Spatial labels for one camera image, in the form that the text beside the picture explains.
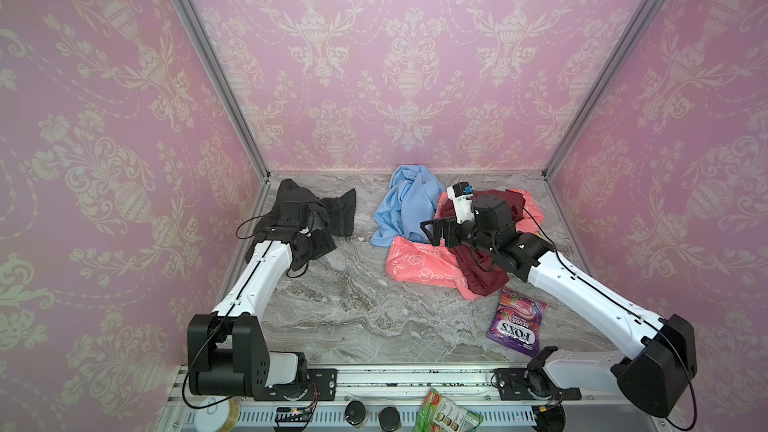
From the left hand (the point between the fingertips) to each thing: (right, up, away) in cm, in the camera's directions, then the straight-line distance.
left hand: (324, 249), depth 86 cm
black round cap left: (+12, -31, -23) cm, 40 cm away
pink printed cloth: (+28, -4, +4) cm, 29 cm away
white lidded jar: (-19, -34, -20) cm, 44 cm away
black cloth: (0, +9, +22) cm, 24 cm away
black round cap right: (+19, -32, -24) cm, 44 cm away
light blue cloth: (+26, +14, +14) cm, 33 cm away
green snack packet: (+31, -35, -18) cm, 50 cm away
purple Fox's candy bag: (+54, -19, -5) cm, 58 cm away
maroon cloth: (+45, -7, -3) cm, 46 cm away
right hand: (+31, +9, -9) cm, 33 cm away
